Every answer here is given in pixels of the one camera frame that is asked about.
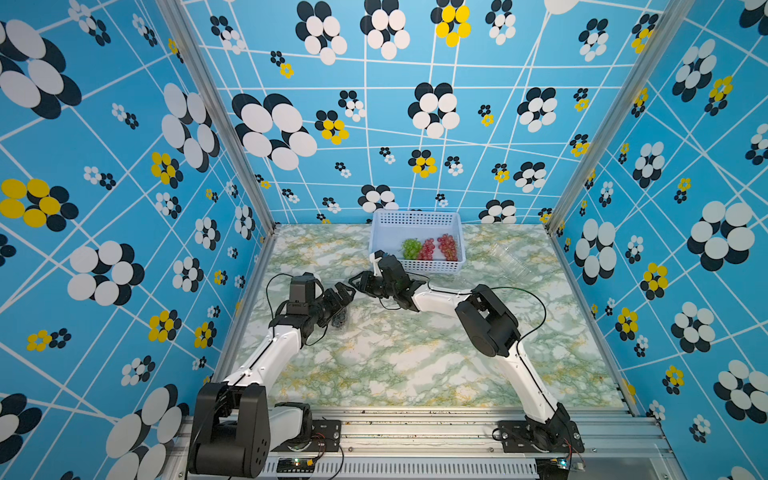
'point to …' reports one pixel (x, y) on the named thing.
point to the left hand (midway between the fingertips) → (350, 295)
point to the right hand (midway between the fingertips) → (353, 281)
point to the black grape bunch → (338, 318)
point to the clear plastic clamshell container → (351, 313)
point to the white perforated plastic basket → (424, 242)
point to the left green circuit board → (295, 465)
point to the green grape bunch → (411, 248)
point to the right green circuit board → (557, 467)
